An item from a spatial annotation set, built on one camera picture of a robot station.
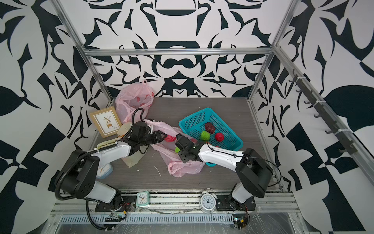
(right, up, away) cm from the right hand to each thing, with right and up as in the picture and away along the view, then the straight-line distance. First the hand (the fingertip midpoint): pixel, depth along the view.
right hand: (184, 150), depth 87 cm
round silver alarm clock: (+12, -20, -15) cm, 28 cm away
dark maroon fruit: (+17, +12, +12) cm, 24 cm away
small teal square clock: (-21, -21, -13) cm, 32 cm away
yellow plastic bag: (-30, -5, -1) cm, 31 cm away
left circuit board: (-32, -26, -19) cm, 45 cm away
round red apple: (+22, +7, +6) cm, 24 cm away
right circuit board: (+27, -30, -16) cm, 43 cm away
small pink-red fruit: (-9, +6, +4) cm, 12 cm away
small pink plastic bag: (-9, 0, -2) cm, 9 cm away
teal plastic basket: (+6, +14, +15) cm, 21 cm away
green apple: (+13, +8, +6) cm, 16 cm away
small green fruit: (-4, 0, 0) cm, 4 cm away
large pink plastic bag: (-40, +35, +22) cm, 57 cm away
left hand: (-13, +10, +3) cm, 17 cm away
